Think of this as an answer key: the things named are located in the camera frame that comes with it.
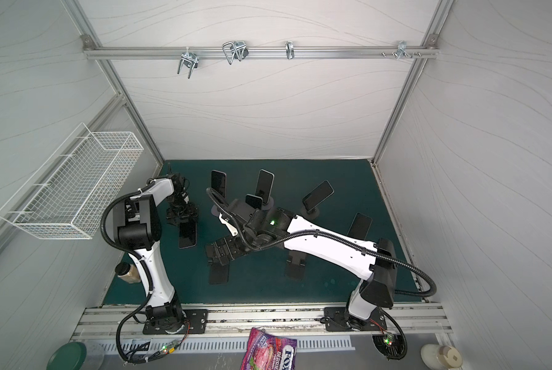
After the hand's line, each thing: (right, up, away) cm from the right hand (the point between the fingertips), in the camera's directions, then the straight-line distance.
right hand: (224, 252), depth 66 cm
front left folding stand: (-7, -13, +18) cm, 23 cm away
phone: (-9, +21, +26) cm, 35 cm away
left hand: (-25, +4, +32) cm, 40 cm away
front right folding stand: (+22, -9, +14) cm, 27 cm away
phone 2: (+10, +19, +28) cm, 36 cm away
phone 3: (+32, +15, +26) cm, 44 cm away
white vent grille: (-21, -31, +4) cm, 38 cm away
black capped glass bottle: (-35, -10, +10) cm, 38 cm away
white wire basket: (-47, +18, +3) cm, 50 cm away
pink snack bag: (+12, -29, 0) cm, 32 cm away
